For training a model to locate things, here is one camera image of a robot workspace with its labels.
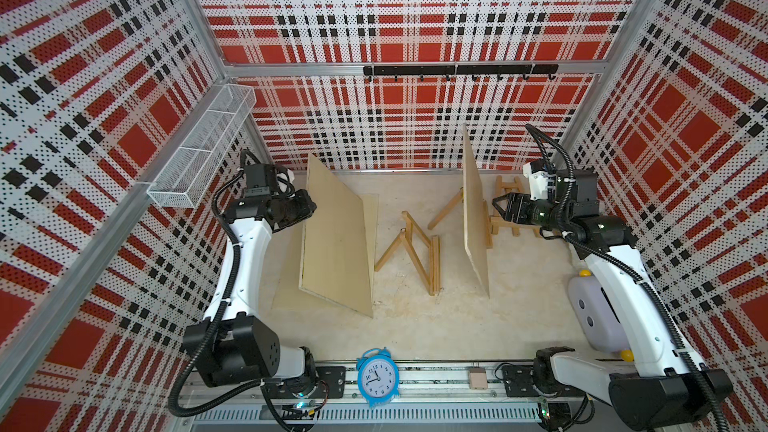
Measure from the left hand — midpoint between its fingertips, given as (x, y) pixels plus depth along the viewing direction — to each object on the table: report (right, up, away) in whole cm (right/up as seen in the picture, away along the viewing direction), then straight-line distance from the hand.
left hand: (318, 205), depth 80 cm
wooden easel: (+30, -15, +16) cm, 38 cm away
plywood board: (+5, -15, -1) cm, 16 cm away
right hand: (+48, 0, -7) cm, 49 cm away
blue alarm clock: (+17, -42, -7) cm, 46 cm away
